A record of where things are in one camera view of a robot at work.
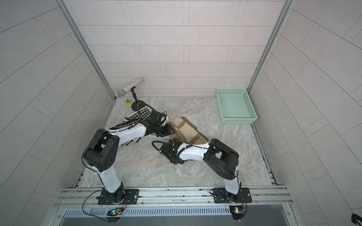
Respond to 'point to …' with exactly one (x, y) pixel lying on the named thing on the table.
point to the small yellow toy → (127, 102)
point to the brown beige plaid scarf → (184, 131)
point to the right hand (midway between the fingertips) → (186, 154)
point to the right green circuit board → (237, 212)
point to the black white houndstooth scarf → (133, 118)
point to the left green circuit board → (115, 212)
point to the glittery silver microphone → (121, 92)
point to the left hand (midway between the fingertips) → (175, 130)
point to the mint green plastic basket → (235, 107)
